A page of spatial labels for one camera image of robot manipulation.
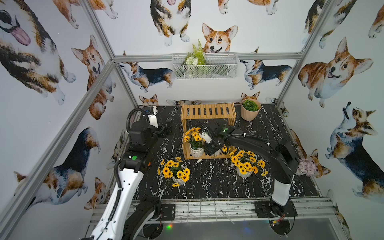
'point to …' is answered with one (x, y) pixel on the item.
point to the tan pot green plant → (250, 109)
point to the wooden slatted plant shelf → (204, 112)
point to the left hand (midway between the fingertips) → (164, 116)
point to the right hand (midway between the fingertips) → (206, 149)
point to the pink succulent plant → (306, 167)
